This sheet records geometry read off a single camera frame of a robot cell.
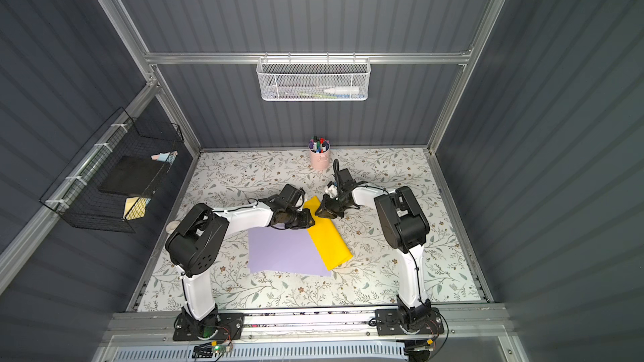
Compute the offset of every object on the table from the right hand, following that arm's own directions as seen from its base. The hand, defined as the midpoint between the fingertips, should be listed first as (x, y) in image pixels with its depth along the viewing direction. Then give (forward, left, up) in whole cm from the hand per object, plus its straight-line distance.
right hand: (316, 216), depth 95 cm
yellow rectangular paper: (-8, -5, -2) cm, 10 cm away
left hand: (-4, 0, 0) cm, 4 cm away
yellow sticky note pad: (-16, +42, +32) cm, 56 cm away
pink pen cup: (+27, -1, +10) cm, 29 cm away
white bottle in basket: (+35, -10, +32) cm, 49 cm away
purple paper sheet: (-14, +8, -1) cm, 16 cm away
